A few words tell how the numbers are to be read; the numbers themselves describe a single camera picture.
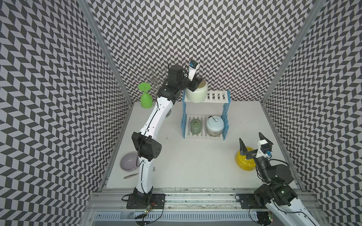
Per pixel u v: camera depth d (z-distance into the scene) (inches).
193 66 25.3
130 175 30.8
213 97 33.3
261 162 23.1
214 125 35.5
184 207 28.4
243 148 24.5
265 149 20.7
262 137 25.2
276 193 21.1
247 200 28.6
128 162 32.5
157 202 28.3
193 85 27.1
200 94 31.0
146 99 34.1
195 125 35.9
